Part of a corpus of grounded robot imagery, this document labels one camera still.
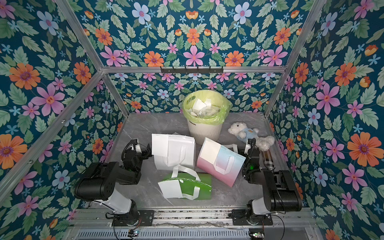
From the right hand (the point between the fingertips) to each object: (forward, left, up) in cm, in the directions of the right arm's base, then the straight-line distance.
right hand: (248, 145), depth 92 cm
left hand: (-2, +67, +2) cm, 67 cm away
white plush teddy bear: (+7, +2, +4) cm, 8 cm away
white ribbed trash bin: (+3, +30, +9) cm, 32 cm away
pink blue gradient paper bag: (-17, +17, +9) cm, 26 cm away
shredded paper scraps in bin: (+22, +27, +11) cm, 36 cm away
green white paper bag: (-30, +35, +12) cm, 48 cm away
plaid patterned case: (-7, -12, -5) cm, 15 cm away
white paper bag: (-11, +44, +9) cm, 46 cm away
